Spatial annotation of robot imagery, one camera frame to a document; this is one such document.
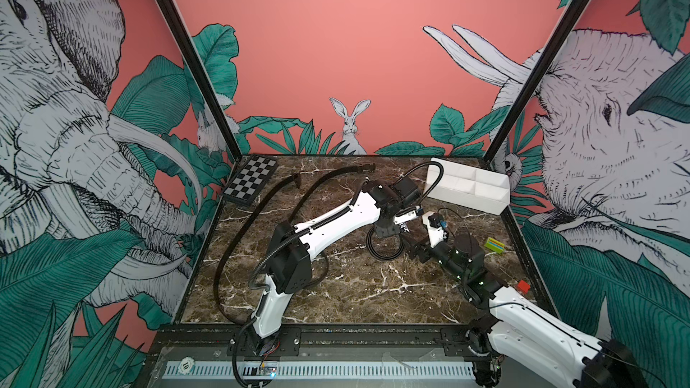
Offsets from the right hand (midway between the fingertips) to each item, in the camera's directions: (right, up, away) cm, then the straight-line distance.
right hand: (410, 225), depth 79 cm
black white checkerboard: (-60, +13, +28) cm, 68 cm away
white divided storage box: (+30, +11, +26) cm, 41 cm away
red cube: (+39, -21, +7) cm, 44 cm away
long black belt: (-59, -24, +2) cm, 63 cm away
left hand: (-7, +1, +3) cm, 8 cm away
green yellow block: (+33, -9, +13) cm, 37 cm away
